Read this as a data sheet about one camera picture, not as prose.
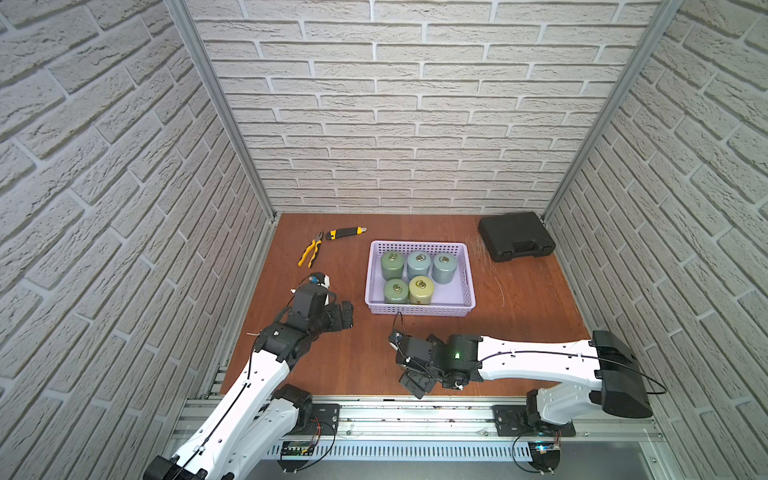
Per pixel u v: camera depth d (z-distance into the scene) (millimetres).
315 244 1093
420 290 883
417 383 644
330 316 682
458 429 743
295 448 725
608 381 401
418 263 947
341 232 1146
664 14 694
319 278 687
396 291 874
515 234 1072
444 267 950
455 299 962
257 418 473
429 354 549
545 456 699
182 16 698
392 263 952
